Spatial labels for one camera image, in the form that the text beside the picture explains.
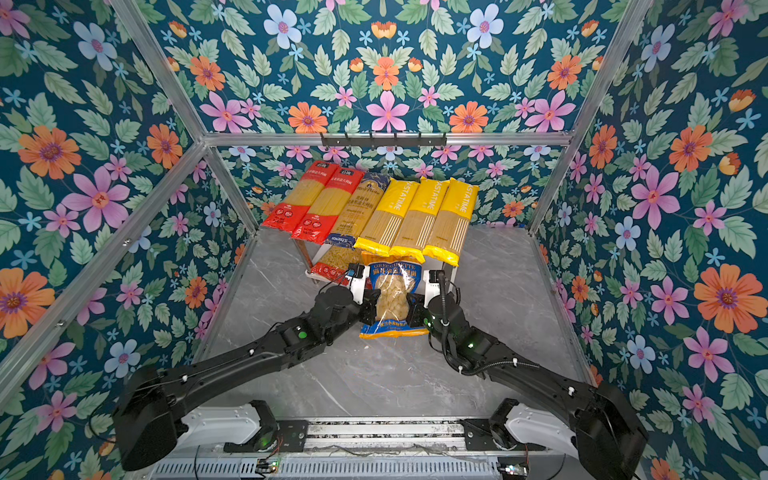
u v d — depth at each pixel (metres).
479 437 0.72
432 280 0.67
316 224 0.71
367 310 0.66
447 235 0.68
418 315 0.69
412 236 0.68
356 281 0.65
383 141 0.92
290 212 0.73
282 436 0.73
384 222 0.72
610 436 0.39
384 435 0.75
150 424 0.38
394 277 0.77
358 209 0.74
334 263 0.96
